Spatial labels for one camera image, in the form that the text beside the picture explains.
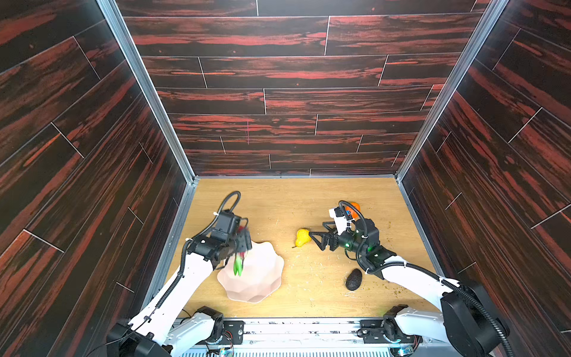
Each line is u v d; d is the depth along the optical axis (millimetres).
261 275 847
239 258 753
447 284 454
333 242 708
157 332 388
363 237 618
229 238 604
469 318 411
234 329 745
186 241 566
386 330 650
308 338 733
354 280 816
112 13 664
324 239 708
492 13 665
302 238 902
